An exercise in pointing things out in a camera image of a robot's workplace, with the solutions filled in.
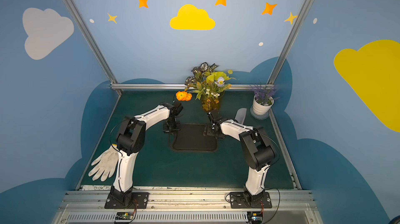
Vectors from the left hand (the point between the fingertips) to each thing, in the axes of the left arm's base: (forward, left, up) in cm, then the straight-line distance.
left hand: (176, 131), depth 99 cm
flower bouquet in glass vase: (+24, -20, +20) cm, 37 cm away
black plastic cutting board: (-4, -10, -3) cm, 11 cm away
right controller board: (-44, -43, -2) cm, 62 cm away
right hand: (0, -24, +1) cm, 24 cm away
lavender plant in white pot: (+18, -56, +13) cm, 60 cm away
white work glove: (-22, +37, 0) cm, 43 cm away
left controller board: (-45, +19, -2) cm, 49 cm away
